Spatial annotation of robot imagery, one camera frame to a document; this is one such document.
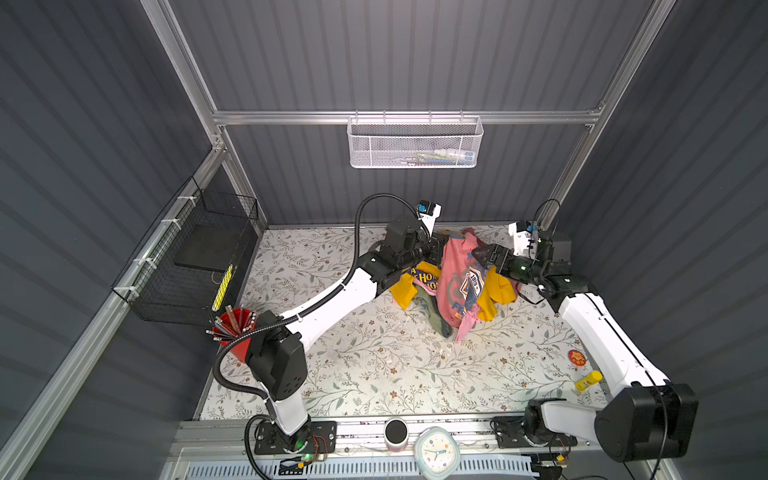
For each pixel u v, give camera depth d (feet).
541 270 1.96
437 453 2.27
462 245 2.53
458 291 2.65
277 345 1.48
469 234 2.60
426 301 2.99
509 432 2.41
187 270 2.38
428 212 2.15
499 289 3.03
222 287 2.28
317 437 2.38
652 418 1.28
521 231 2.32
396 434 2.28
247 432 2.24
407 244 1.96
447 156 2.99
